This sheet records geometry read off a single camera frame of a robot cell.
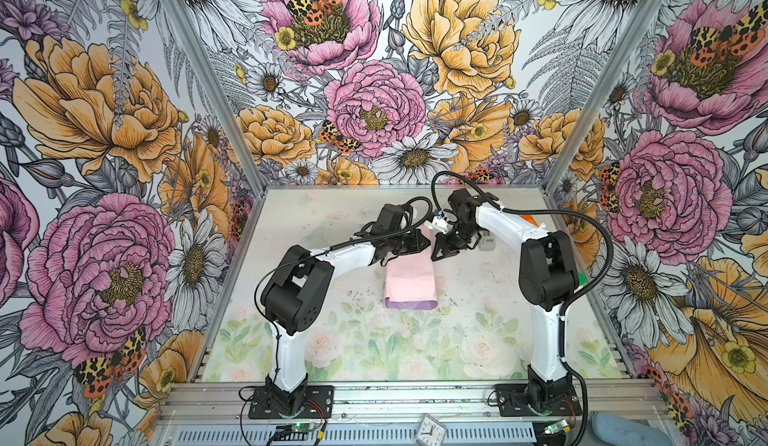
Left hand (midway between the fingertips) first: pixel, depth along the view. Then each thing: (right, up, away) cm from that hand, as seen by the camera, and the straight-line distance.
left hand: (428, 249), depth 92 cm
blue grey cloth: (+39, -38, -24) cm, 59 cm away
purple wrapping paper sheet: (-6, -8, -4) cm, 11 cm away
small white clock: (-2, -39, -23) cm, 45 cm away
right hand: (+3, -4, -1) cm, 5 cm away
